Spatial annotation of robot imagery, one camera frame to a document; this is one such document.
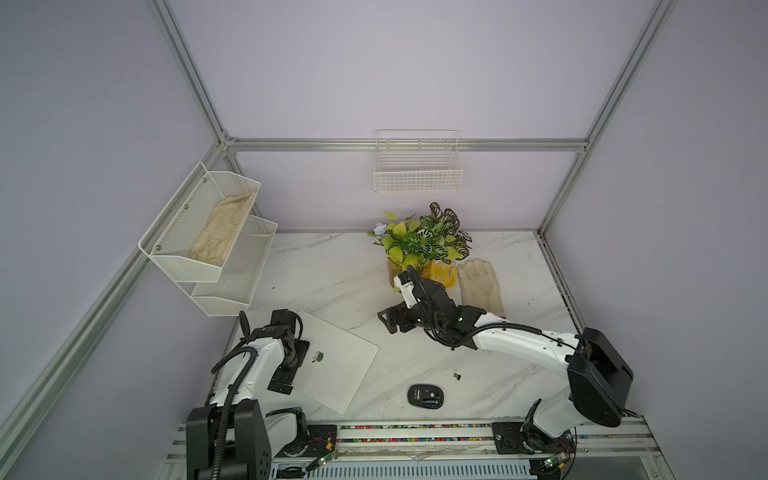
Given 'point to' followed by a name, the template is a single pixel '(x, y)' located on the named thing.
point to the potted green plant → (415, 243)
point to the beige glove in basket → (216, 235)
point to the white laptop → (335, 364)
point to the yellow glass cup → (441, 273)
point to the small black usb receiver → (458, 376)
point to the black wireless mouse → (426, 396)
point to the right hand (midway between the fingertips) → (395, 312)
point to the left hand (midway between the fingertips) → (297, 369)
